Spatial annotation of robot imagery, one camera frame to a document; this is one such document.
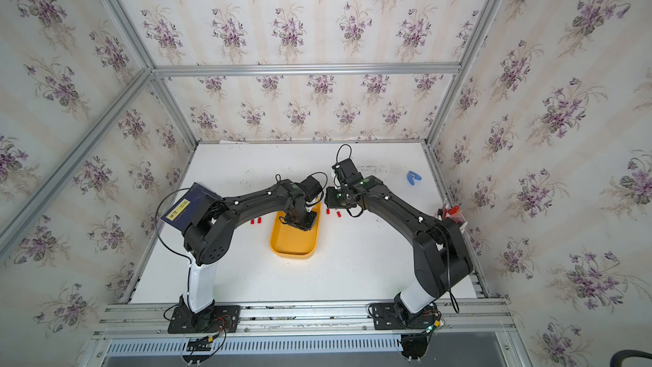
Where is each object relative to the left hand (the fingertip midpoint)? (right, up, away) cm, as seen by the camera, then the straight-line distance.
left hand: (311, 230), depth 91 cm
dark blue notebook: (-50, +5, +3) cm, 50 cm away
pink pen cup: (+49, +8, -7) cm, 50 cm away
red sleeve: (+6, +6, +5) cm, 10 cm away
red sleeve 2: (+10, +5, +5) cm, 12 cm away
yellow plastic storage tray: (-8, -4, -3) cm, 9 cm away
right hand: (+7, +11, -4) cm, 14 cm away
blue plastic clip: (+42, +19, +16) cm, 49 cm away
